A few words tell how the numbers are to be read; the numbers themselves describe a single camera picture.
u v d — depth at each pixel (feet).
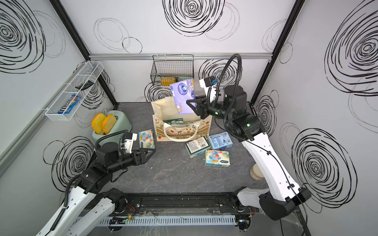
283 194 1.20
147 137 3.06
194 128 2.66
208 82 1.58
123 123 3.02
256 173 2.53
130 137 2.07
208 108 1.68
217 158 2.77
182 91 1.81
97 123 2.65
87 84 2.63
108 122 2.66
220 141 2.99
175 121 3.18
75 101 2.37
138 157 1.97
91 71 3.04
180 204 2.47
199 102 1.67
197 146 2.92
